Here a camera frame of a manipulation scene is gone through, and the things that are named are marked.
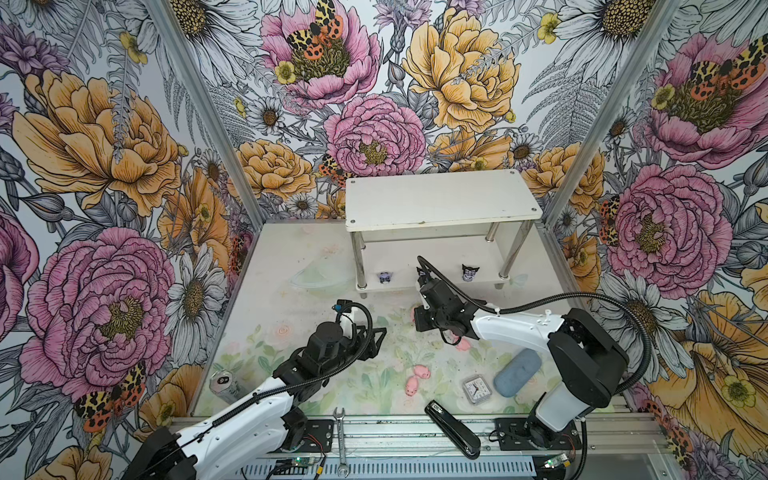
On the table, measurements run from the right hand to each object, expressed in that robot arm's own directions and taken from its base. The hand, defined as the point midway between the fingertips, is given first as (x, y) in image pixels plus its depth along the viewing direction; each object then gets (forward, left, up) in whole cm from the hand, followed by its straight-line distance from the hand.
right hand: (418, 325), depth 89 cm
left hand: (-6, +12, +5) cm, 15 cm away
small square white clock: (-18, -14, -2) cm, 23 cm away
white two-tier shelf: (+13, -12, +28) cm, 33 cm away
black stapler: (-29, -8, +1) cm, 30 cm away
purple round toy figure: (+14, +10, +5) cm, 18 cm away
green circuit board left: (-32, +29, -4) cm, 43 cm away
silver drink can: (-19, +46, +10) cm, 51 cm away
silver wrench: (-33, +20, -4) cm, 39 cm away
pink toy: (-5, -13, -3) cm, 14 cm away
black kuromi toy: (+13, -16, +7) cm, 22 cm away
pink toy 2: (-12, 0, -3) cm, 13 cm away
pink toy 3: (-16, +3, -3) cm, 16 cm away
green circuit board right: (-33, -31, -5) cm, 46 cm away
